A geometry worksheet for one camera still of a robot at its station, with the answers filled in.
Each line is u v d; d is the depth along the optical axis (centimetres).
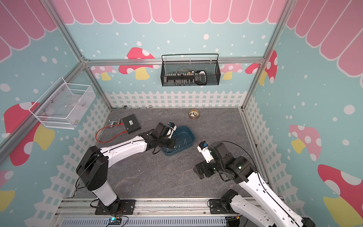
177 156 92
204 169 59
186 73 92
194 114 115
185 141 100
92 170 46
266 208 40
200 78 90
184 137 100
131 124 108
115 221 73
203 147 62
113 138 103
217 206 74
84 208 76
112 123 109
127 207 74
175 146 77
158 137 69
